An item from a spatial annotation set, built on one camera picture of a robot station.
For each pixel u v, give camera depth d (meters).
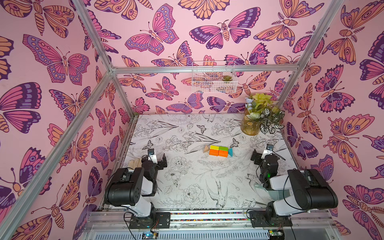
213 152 0.98
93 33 0.76
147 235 0.71
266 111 0.87
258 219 0.73
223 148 0.99
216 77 0.96
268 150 0.79
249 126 1.02
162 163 0.84
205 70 0.94
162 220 0.73
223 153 0.97
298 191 0.47
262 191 0.83
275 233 0.72
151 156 0.79
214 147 0.98
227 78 0.92
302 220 0.75
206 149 0.98
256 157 0.84
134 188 0.46
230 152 0.96
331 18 0.72
